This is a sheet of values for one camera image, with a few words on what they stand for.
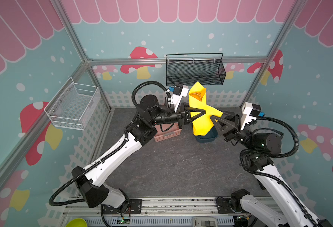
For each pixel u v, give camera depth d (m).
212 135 0.53
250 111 0.43
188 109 0.48
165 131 0.55
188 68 0.97
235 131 0.46
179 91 0.44
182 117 0.47
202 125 0.52
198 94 0.46
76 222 0.67
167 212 0.73
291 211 0.40
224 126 0.47
